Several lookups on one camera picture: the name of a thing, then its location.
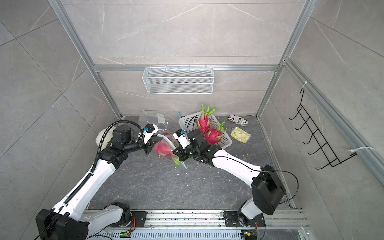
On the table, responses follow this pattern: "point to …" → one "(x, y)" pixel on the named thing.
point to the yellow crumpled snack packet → (240, 134)
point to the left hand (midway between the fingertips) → (161, 134)
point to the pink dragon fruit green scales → (203, 121)
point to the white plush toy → (108, 137)
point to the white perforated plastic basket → (190, 122)
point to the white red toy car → (238, 120)
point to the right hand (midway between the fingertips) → (174, 151)
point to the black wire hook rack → (324, 146)
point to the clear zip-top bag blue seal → (165, 121)
